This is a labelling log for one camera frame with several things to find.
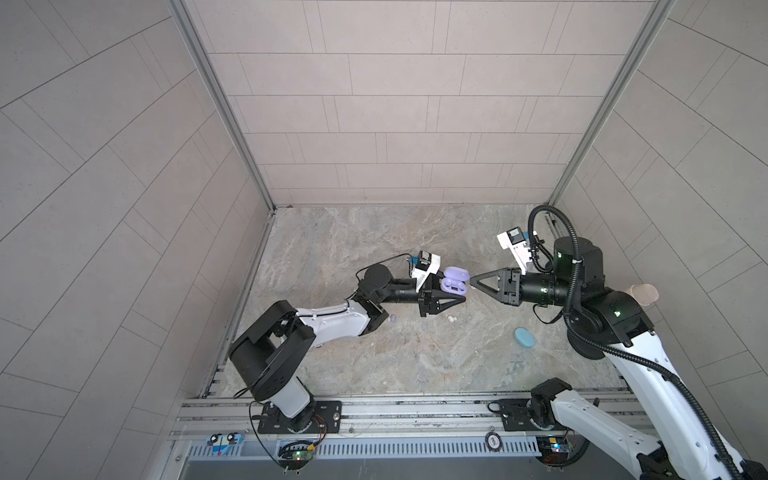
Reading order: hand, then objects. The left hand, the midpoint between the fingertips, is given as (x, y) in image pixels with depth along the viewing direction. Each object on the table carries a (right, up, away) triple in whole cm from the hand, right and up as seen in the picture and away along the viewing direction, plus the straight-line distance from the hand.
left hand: (466, 300), depth 64 cm
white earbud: (+1, -11, +23) cm, 26 cm away
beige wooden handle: (+37, +2, -2) cm, 37 cm away
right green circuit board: (+21, -36, +4) cm, 42 cm away
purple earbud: (-16, -11, +23) cm, 30 cm away
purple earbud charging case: (-2, +4, 0) cm, 5 cm away
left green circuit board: (-38, -35, +1) cm, 51 cm away
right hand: (0, +4, -6) cm, 7 cm away
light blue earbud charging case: (+21, -15, +19) cm, 31 cm away
